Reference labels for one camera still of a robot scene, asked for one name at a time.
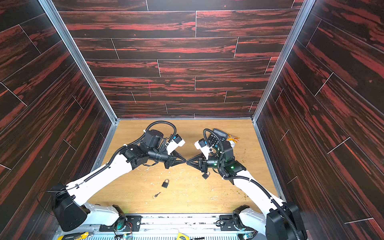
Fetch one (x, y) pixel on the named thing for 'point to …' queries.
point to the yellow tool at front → (180, 236)
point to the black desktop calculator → (214, 140)
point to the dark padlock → (206, 175)
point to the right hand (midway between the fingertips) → (189, 160)
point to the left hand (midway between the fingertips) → (185, 161)
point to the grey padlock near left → (165, 184)
